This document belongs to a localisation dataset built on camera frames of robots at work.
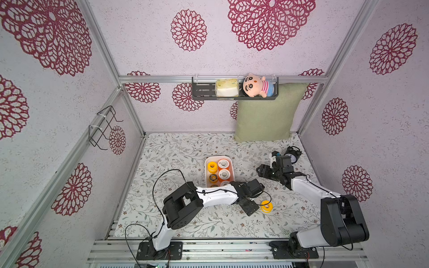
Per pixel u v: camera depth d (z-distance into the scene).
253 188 0.67
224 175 0.95
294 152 1.00
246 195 0.66
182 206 0.50
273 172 0.78
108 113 0.82
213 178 0.97
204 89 0.89
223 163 0.99
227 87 0.90
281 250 0.73
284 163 0.71
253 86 0.85
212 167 0.98
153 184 0.52
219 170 0.98
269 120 1.02
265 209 0.85
